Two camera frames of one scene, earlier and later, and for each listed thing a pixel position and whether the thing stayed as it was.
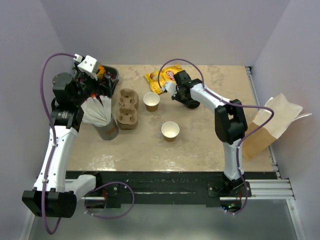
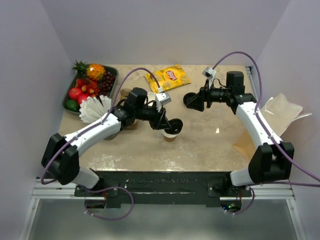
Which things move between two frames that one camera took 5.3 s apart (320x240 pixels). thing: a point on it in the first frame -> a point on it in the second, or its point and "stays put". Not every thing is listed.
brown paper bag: x=286 y=113 stays put
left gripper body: x=88 y=85 -> x=151 y=114
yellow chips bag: x=166 y=74 stays put
